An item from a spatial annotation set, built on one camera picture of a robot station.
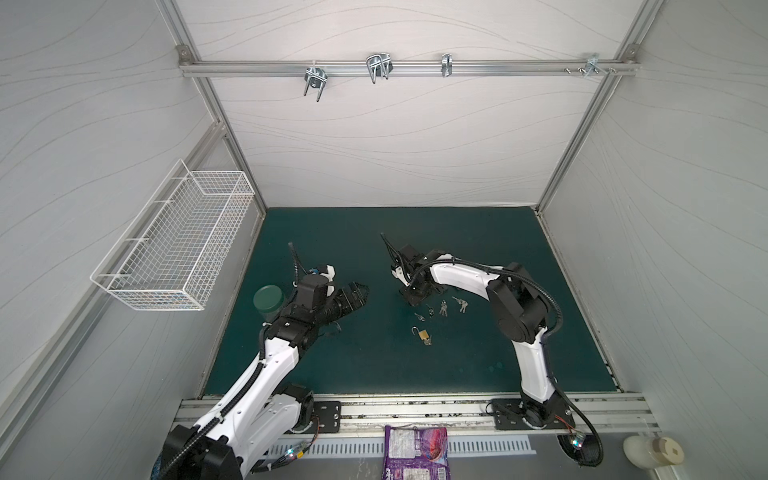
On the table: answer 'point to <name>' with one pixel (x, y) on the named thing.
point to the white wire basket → (172, 254)
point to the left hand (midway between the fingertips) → (364, 290)
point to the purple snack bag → (416, 453)
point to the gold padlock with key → (423, 334)
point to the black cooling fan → (582, 447)
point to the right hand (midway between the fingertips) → (415, 290)
